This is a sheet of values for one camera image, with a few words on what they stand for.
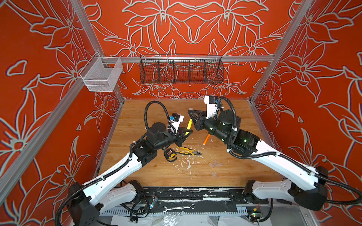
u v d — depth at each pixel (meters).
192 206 0.70
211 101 0.52
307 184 0.39
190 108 0.60
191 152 0.88
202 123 0.53
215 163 0.84
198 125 0.53
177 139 0.60
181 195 0.74
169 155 0.85
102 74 0.94
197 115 0.55
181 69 0.98
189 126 0.64
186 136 0.65
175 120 0.58
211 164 0.83
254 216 0.68
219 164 0.83
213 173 0.81
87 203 0.38
